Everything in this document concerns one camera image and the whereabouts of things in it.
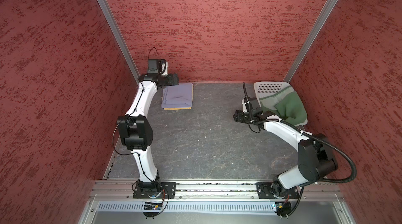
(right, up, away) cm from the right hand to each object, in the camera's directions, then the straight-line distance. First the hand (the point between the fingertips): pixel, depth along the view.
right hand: (237, 119), depth 91 cm
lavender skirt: (-37, +14, +15) cm, 42 cm away
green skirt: (+34, +8, +7) cm, 35 cm away
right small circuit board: (+18, -39, -19) cm, 47 cm away
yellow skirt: (-35, +5, +15) cm, 39 cm away
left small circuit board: (-45, -39, -18) cm, 62 cm away
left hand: (-39, +22, 0) cm, 45 cm away
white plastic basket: (+28, +19, +31) cm, 46 cm away
